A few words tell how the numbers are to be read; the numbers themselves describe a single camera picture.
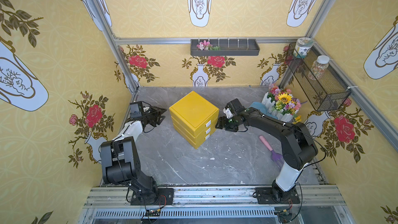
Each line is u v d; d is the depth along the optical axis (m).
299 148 0.47
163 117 0.90
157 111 0.81
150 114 0.81
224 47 0.91
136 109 0.72
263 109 1.07
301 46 0.85
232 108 0.75
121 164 0.45
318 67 0.72
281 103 0.88
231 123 0.78
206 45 0.88
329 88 0.81
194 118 0.76
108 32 0.88
